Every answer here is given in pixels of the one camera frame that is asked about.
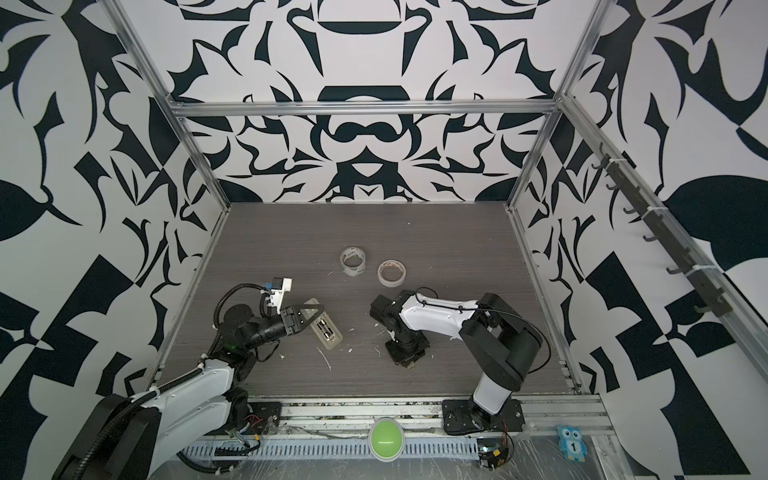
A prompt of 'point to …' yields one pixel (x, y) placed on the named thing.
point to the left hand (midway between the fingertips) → (324, 305)
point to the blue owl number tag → (571, 443)
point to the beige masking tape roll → (387, 282)
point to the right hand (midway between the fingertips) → (407, 362)
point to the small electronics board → (492, 454)
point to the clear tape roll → (352, 260)
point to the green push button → (386, 439)
